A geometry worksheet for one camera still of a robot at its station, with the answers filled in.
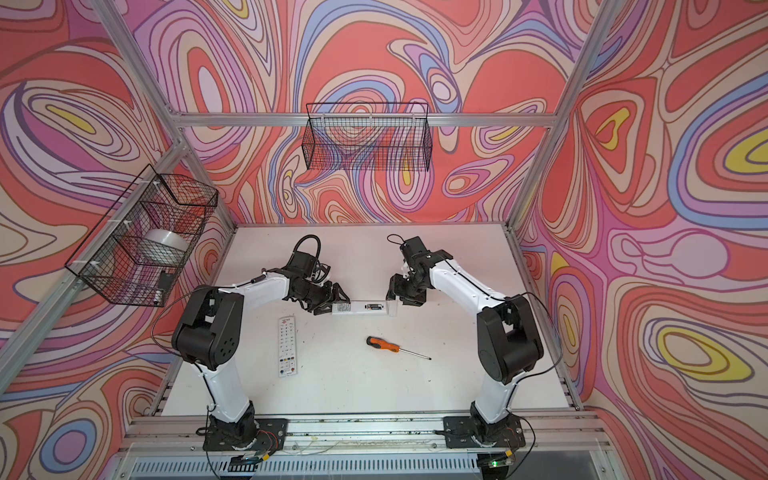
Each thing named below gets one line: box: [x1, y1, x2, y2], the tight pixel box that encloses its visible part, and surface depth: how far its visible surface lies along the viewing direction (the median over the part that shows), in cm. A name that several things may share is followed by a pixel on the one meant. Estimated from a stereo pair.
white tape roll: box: [144, 228, 189, 252], surface depth 75 cm
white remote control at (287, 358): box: [278, 316, 297, 378], surface depth 88 cm
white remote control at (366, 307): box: [331, 300, 399, 316], surface depth 96 cm
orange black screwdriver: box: [366, 336, 432, 360], surface depth 88 cm
